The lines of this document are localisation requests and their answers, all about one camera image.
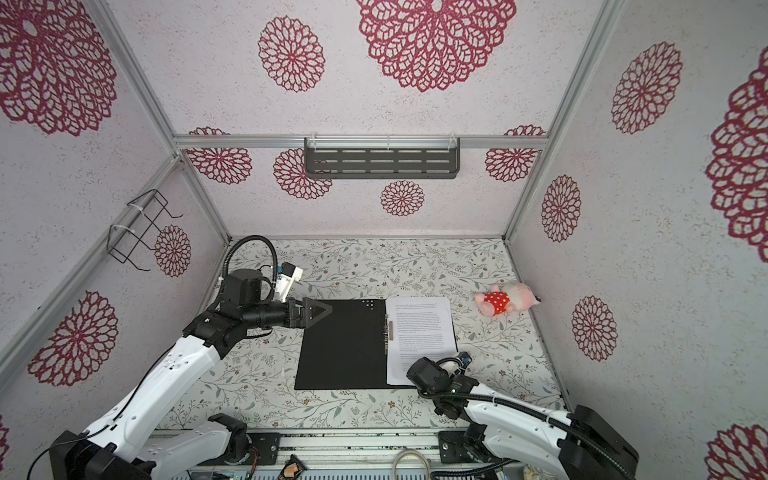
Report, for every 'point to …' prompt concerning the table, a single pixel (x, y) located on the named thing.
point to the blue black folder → (345, 349)
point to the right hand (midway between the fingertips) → (418, 370)
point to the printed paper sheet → (417, 327)
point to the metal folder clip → (388, 332)
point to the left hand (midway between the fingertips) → (321, 314)
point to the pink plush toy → (513, 297)
